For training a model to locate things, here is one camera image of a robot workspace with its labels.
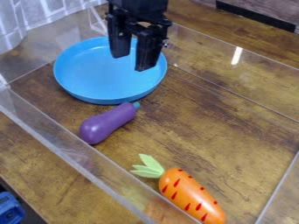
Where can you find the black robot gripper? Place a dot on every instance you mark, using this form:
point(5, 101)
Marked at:
point(137, 18)

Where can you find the blue round tray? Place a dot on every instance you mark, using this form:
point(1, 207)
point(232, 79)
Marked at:
point(96, 78)

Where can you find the purple toy eggplant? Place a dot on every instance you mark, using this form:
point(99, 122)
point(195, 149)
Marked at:
point(97, 127)

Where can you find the white sheer curtain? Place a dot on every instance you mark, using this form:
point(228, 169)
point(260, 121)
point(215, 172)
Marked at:
point(21, 15)

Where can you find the dark wooden furniture edge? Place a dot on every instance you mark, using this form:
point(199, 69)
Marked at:
point(277, 13)

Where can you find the orange toy carrot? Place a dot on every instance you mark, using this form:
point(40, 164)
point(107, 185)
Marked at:
point(180, 188)

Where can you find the blue object at corner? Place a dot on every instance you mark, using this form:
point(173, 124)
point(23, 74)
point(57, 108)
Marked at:
point(11, 209)

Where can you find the clear acrylic enclosure wall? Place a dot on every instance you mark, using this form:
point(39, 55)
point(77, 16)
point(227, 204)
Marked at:
point(221, 119)

